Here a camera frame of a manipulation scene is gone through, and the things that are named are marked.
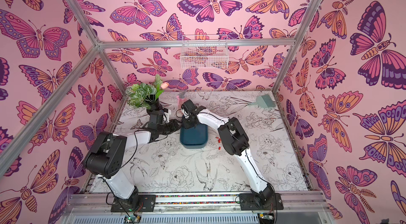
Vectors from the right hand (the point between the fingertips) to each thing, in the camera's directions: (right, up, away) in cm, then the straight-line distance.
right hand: (182, 125), depth 100 cm
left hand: (+1, +2, -5) cm, 5 cm away
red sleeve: (+21, -6, -5) cm, 23 cm away
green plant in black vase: (-18, +19, -14) cm, 30 cm away
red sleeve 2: (+23, -12, -8) cm, 27 cm away
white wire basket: (+12, +46, -3) cm, 48 cm away
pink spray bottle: (-1, +16, -3) cm, 16 cm away
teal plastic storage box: (+8, -6, -6) cm, 12 cm away
